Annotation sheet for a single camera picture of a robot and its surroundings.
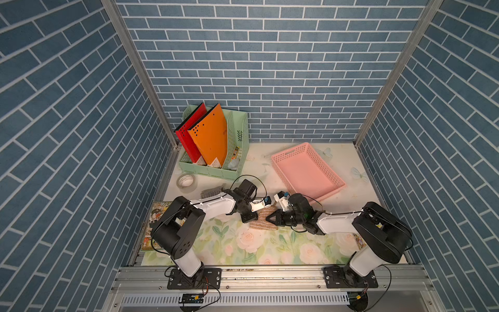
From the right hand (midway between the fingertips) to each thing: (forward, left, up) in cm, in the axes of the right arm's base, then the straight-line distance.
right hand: (267, 220), depth 84 cm
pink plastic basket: (+31, -19, -3) cm, 36 cm away
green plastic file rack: (+47, +20, -3) cm, 51 cm away
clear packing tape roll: (+18, +43, -3) cm, 47 cm away
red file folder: (+26, +40, +23) cm, 53 cm away
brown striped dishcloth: (0, +2, -2) cm, 3 cm away
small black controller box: (-29, +26, -7) cm, 40 cm away
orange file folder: (+36, +32, +16) cm, 51 cm away
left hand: (+5, +5, -4) cm, 8 cm away
